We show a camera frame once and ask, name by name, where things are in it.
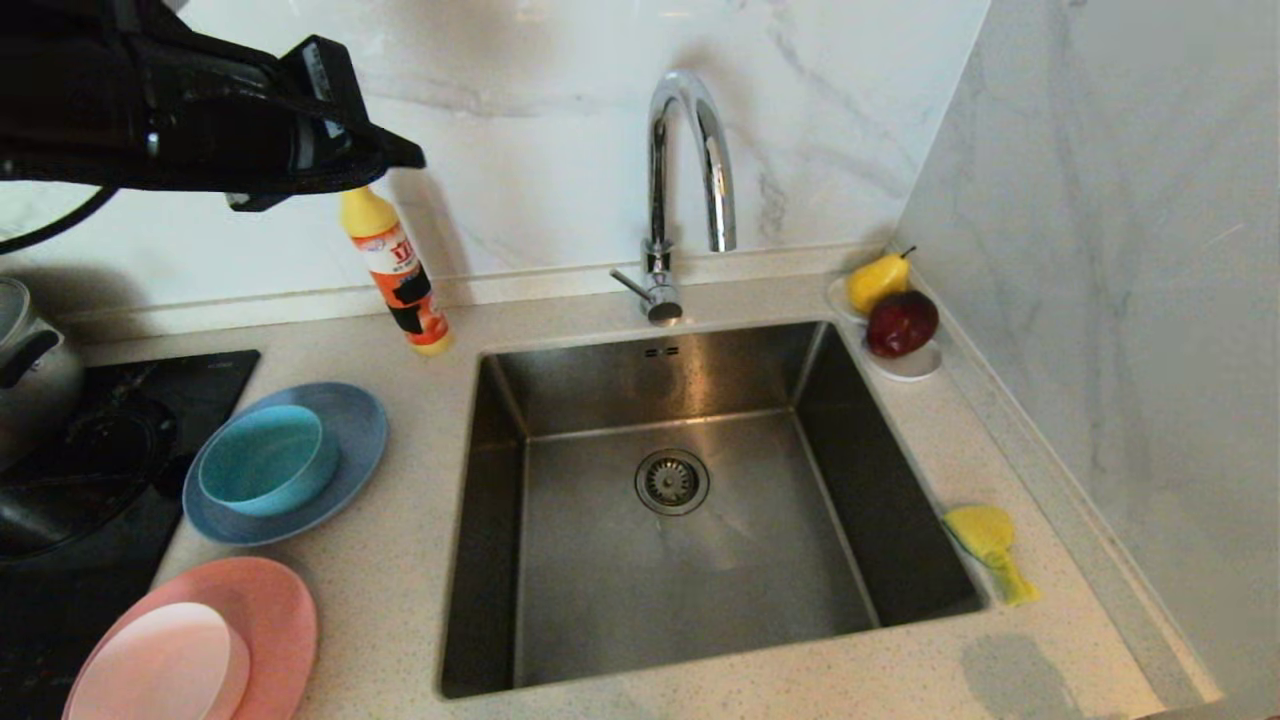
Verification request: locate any orange yellow dish soap bottle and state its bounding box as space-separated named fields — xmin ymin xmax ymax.
xmin=338 ymin=185 xmax=453 ymax=358

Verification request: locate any chrome gooseneck faucet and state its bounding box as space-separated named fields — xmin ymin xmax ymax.
xmin=612 ymin=70 xmax=738 ymax=326

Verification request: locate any stainless steel sink basin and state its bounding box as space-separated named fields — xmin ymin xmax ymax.
xmin=440 ymin=320 xmax=986 ymax=699

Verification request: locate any yellow sponge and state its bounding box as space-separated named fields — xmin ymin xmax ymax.
xmin=943 ymin=505 xmax=1041 ymax=607

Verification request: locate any black induction cooktop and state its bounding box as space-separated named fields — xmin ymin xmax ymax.
xmin=0 ymin=350 xmax=263 ymax=720

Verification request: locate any blue plate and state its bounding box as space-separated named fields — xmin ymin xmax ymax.
xmin=182 ymin=382 xmax=389 ymax=547

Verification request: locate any teal bowl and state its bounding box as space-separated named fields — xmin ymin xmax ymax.
xmin=197 ymin=404 xmax=341 ymax=517

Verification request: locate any black frying pan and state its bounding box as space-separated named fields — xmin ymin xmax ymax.
xmin=0 ymin=400 xmax=181 ymax=561

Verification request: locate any round metal drain strainer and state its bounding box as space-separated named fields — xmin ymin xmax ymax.
xmin=635 ymin=449 xmax=711 ymax=517

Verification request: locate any large pink plate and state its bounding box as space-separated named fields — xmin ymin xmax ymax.
xmin=62 ymin=556 xmax=319 ymax=720

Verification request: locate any yellow pear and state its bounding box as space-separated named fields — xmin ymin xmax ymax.
xmin=848 ymin=247 xmax=916 ymax=317

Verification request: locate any small light pink plate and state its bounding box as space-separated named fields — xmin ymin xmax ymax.
xmin=65 ymin=601 xmax=253 ymax=720

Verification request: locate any dark red apple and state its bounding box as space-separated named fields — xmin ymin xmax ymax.
xmin=865 ymin=290 xmax=941 ymax=359

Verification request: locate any small white fruit dish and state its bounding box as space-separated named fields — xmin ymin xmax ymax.
xmin=826 ymin=277 xmax=943 ymax=382

